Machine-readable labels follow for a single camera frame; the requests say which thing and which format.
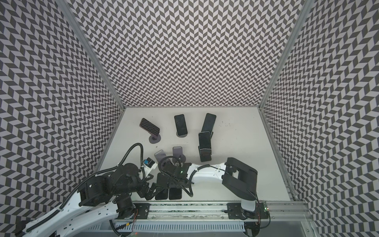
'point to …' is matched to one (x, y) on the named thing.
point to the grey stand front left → (159, 155)
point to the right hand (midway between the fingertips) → (175, 187)
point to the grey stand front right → (178, 157)
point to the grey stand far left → (153, 139)
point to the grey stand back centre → (181, 136)
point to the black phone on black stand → (204, 138)
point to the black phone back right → (209, 123)
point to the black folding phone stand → (206, 155)
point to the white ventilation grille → (157, 227)
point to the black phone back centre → (180, 123)
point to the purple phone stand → (175, 193)
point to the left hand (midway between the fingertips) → (156, 185)
